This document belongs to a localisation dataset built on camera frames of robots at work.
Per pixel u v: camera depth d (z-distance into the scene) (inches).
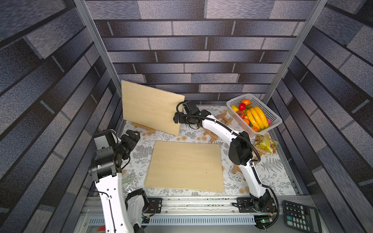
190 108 28.7
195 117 27.8
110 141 19.2
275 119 40.3
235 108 43.0
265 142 36.3
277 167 34.5
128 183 31.3
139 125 40.5
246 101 43.4
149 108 36.6
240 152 22.1
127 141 22.8
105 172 16.4
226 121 43.2
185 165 35.3
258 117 39.7
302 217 27.2
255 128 39.3
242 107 42.1
